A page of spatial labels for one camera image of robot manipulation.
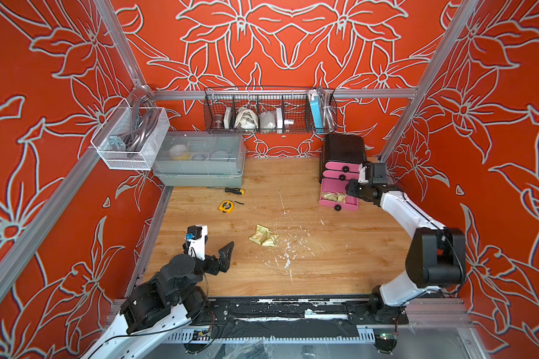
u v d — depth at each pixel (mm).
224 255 587
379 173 698
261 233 902
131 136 776
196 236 552
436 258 449
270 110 971
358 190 804
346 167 951
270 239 875
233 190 1054
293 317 730
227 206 996
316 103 830
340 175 1000
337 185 1032
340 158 976
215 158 992
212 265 579
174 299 504
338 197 1005
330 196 1003
